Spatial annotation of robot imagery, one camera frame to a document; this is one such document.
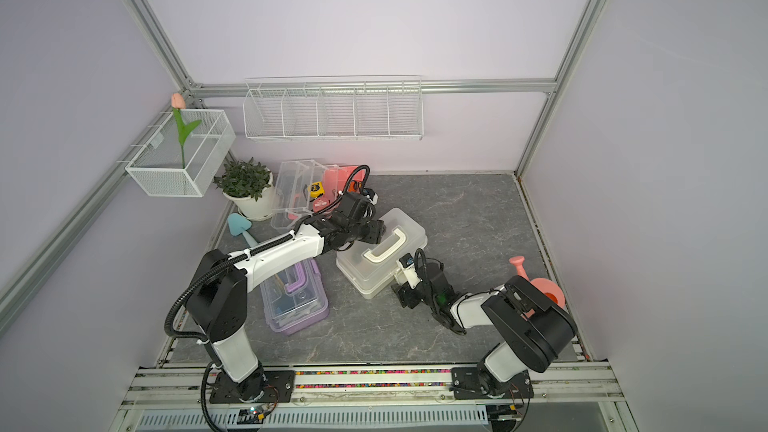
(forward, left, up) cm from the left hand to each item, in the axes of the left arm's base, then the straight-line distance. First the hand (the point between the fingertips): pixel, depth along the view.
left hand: (378, 229), depth 88 cm
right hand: (-10, -6, -12) cm, 17 cm away
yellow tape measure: (+22, +21, -5) cm, 31 cm away
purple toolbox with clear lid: (-18, +23, -4) cm, 30 cm away
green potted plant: (+21, +42, +3) cm, 47 cm away
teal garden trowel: (+15, +50, -14) cm, 54 cm away
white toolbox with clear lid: (-12, +3, -1) cm, 12 cm away
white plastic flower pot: (+18, +42, -10) cm, 47 cm away
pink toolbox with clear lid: (+22, +25, -5) cm, 34 cm away
